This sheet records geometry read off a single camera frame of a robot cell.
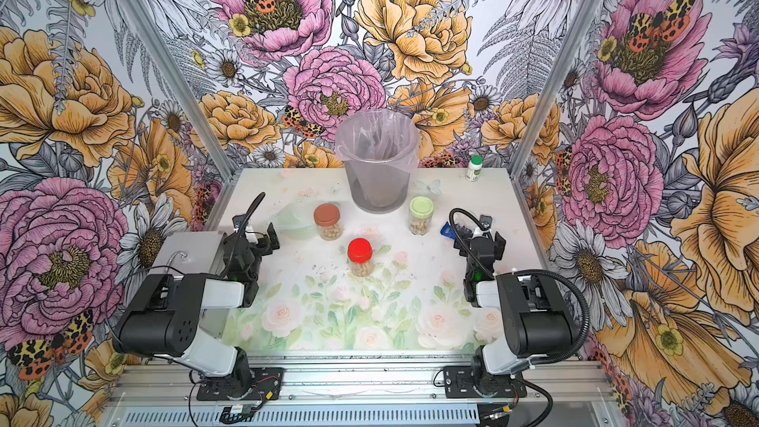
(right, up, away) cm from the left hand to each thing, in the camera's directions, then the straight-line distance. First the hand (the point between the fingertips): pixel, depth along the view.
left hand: (258, 233), depth 93 cm
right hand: (+68, 0, 0) cm, 68 cm away
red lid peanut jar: (+32, -5, -8) cm, 34 cm away
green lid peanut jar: (+51, +7, +1) cm, 51 cm away
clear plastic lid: (+8, +3, +12) cm, 15 cm away
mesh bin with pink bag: (+37, +28, +13) cm, 49 cm away
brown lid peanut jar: (+21, +5, +1) cm, 22 cm away
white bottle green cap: (+74, +22, +22) cm, 80 cm away
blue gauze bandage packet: (+60, 0, +9) cm, 61 cm away
